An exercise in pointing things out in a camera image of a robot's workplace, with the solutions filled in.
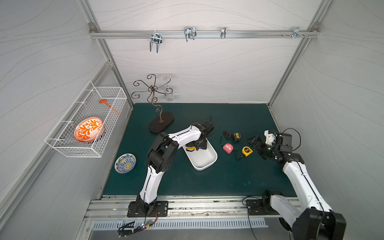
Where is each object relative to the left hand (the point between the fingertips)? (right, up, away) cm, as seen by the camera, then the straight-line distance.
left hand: (198, 146), depth 94 cm
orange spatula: (-51, +27, -16) cm, 60 cm away
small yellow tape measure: (-5, -1, 0) cm, 5 cm away
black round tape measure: (+26, +6, +4) cm, 26 cm away
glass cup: (-19, +35, +4) cm, 40 cm away
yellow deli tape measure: (+30, -3, -2) cm, 30 cm away
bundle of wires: (-35, -35, -26) cm, 56 cm away
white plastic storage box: (+3, -6, -6) cm, 9 cm away
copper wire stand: (-31, +14, +13) cm, 36 cm away
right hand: (+29, +4, -12) cm, 32 cm away
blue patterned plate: (-44, -9, -6) cm, 46 cm away
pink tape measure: (+19, -1, 0) cm, 19 cm away
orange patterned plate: (-49, +13, -30) cm, 59 cm away
